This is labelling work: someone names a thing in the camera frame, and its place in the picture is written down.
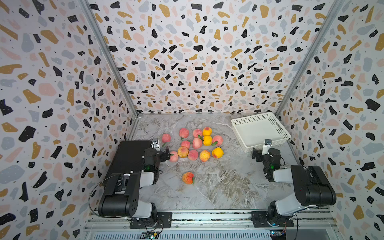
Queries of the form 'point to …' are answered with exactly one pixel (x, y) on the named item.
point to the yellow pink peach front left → (183, 152)
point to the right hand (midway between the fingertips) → (263, 148)
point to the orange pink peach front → (204, 155)
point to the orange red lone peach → (187, 178)
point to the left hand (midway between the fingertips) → (160, 147)
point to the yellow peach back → (207, 131)
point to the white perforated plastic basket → (252, 130)
